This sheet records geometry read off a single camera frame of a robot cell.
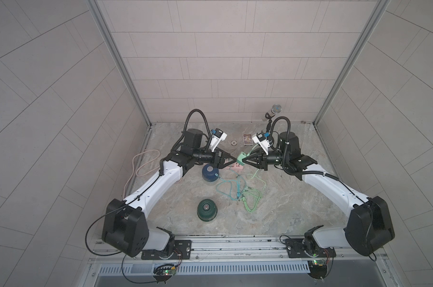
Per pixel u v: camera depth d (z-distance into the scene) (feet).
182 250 2.33
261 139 2.15
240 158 2.31
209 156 2.13
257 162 2.22
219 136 2.18
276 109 2.80
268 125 3.25
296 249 2.32
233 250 2.39
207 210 2.37
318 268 2.23
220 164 2.11
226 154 2.43
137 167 3.16
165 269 2.14
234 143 3.54
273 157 2.19
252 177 2.99
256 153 2.31
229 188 2.91
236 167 3.07
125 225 1.32
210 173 2.71
